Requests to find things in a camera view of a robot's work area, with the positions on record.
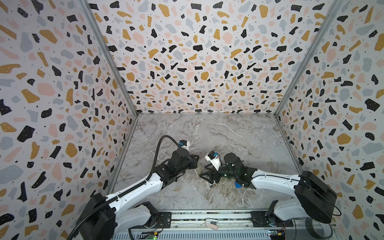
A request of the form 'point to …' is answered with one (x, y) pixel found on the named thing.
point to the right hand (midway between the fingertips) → (201, 169)
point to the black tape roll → (312, 231)
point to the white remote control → (198, 170)
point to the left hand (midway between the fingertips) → (199, 155)
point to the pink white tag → (211, 223)
